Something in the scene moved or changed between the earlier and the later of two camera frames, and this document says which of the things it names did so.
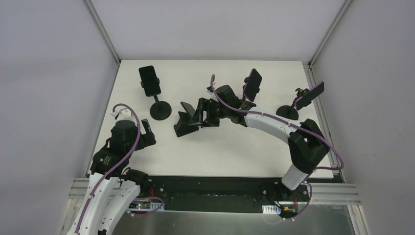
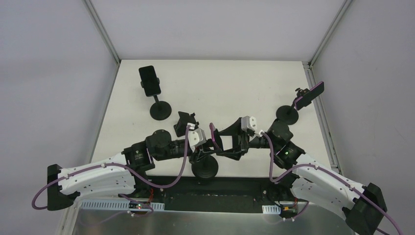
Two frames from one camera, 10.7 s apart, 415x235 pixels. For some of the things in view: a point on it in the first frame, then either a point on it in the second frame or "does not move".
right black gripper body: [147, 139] → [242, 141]
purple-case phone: [305, 101] does not move
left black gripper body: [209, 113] → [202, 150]
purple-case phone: [252, 85] → [213, 128]
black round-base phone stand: [246, 103] → [206, 167]
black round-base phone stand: [290, 112] does not move
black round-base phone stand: [161, 110] does not move
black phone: [149, 81] does not move
